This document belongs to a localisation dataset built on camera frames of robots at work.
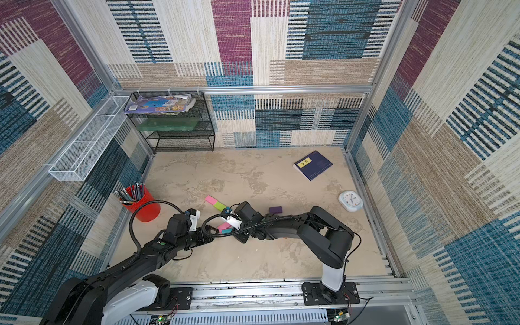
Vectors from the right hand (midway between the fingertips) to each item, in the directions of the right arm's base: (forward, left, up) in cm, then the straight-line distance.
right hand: (238, 229), depth 90 cm
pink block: (+15, +15, 0) cm, 21 cm away
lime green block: (+11, +10, +1) cm, 15 cm away
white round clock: (+13, -52, +1) cm, 53 cm away
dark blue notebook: (+36, -38, 0) cm, 53 cm away
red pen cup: (+11, +43, +11) cm, 46 cm away
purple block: (+10, -17, -2) cm, 20 cm away
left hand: (-2, +10, +3) cm, 11 cm away
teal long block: (-1, +5, +2) cm, 5 cm away
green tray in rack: (+42, +34, +25) cm, 59 cm away
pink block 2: (+1, +6, +1) cm, 6 cm away
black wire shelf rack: (+52, +24, +6) cm, 58 cm away
